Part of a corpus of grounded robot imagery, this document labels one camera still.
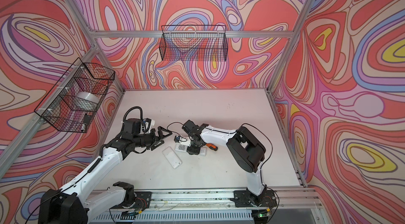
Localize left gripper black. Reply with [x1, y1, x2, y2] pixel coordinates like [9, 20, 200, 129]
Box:
[132, 126, 171, 150]

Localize white remote control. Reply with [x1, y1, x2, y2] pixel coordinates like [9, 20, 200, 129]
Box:
[175, 144, 207, 156]

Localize orange handled screwdriver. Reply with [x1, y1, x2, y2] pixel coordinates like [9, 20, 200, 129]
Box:
[205, 144, 218, 151]

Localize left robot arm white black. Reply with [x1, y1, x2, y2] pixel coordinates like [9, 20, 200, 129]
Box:
[38, 119, 172, 224]

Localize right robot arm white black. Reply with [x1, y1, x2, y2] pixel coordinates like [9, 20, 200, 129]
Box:
[182, 120, 266, 198]

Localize white battery cover plate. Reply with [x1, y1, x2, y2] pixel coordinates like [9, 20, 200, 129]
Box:
[162, 147, 182, 169]

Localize small black item in basket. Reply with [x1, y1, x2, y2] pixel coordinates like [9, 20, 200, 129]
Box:
[82, 113, 92, 127]

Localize white tape roll in basket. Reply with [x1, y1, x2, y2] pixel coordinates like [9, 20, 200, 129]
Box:
[73, 92, 100, 111]

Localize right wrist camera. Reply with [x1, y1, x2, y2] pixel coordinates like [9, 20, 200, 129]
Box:
[174, 135, 191, 147]

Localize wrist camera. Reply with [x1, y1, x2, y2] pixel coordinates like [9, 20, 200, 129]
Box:
[174, 135, 191, 147]
[141, 118, 155, 133]

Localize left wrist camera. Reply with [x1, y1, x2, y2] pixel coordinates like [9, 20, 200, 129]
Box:
[141, 118, 155, 133]

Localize aluminium front rail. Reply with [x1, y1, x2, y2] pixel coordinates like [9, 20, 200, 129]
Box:
[63, 187, 323, 221]

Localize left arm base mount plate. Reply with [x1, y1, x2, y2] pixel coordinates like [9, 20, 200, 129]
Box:
[112, 191, 152, 210]

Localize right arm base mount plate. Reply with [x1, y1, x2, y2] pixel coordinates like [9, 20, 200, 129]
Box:
[230, 189, 278, 209]

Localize black wire basket left wall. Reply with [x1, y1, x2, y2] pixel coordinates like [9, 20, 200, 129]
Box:
[34, 58, 115, 133]

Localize black wire basket wall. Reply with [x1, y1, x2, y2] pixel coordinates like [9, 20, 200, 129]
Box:
[159, 24, 228, 62]
[34, 58, 115, 133]

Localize black wire basket back wall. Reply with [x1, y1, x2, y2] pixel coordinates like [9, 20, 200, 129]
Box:
[159, 24, 228, 62]

